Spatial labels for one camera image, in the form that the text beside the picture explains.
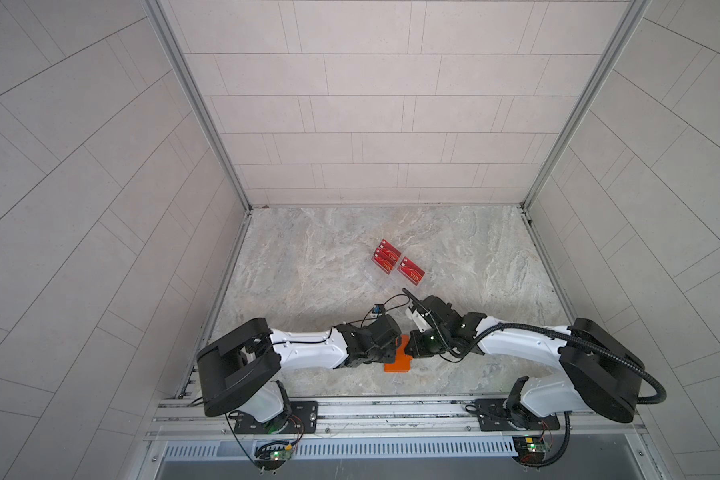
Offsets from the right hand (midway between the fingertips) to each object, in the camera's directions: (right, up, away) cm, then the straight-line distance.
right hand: (403, 357), depth 80 cm
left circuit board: (-30, -15, -15) cm, 37 cm away
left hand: (-1, 0, +2) cm, 3 cm away
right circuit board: (+28, -16, -12) cm, 35 cm away
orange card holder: (0, -1, -1) cm, 2 cm away
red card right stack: (+3, +22, +9) cm, 24 cm away
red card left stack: (-4, +26, +12) cm, 29 cm away
